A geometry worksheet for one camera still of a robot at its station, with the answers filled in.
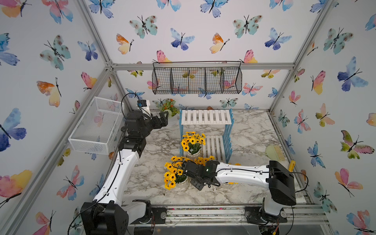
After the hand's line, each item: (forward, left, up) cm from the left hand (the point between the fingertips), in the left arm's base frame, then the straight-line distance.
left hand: (161, 111), depth 75 cm
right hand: (-25, -18, -26) cm, 40 cm away
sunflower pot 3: (-18, -20, -20) cm, 33 cm away
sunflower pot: (-27, -6, -16) cm, 32 cm away
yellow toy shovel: (-16, -76, -31) cm, 83 cm away
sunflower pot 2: (-9, -15, -15) cm, 23 cm away
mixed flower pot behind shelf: (+22, +1, -16) cm, 27 cm away
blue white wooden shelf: (-3, -33, -31) cm, 46 cm away
